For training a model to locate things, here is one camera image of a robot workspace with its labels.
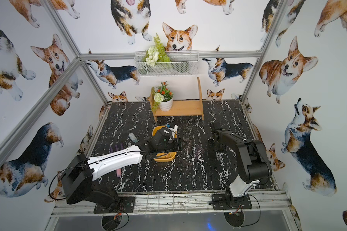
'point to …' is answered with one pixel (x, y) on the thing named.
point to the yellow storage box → (167, 157)
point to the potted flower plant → (162, 97)
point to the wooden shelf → (180, 108)
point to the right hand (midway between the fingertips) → (217, 146)
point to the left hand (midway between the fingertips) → (186, 140)
